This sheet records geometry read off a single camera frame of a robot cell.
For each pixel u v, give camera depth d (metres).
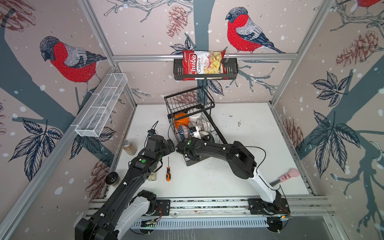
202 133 0.87
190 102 1.19
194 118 1.04
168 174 0.83
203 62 0.88
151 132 0.71
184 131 0.90
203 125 0.95
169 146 0.71
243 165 0.54
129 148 0.88
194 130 0.81
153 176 0.80
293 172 0.83
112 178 0.73
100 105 0.78
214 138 0.88
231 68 0.95
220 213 0.73
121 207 0.44
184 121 0.98
